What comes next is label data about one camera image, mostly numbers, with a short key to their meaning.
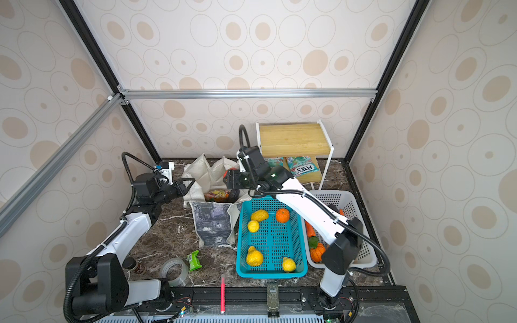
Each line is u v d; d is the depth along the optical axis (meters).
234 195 0.94
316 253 0.79
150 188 0.65
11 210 0.51
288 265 0.78
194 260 0.81
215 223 0.78
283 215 0.91
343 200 0.92
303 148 0.80
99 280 0.41
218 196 0.90
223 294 0.74
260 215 0.92
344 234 0.44
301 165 0.92
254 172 0.55
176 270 0.81
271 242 0.88
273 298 0.71
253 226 0.89
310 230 0.86
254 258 0.78
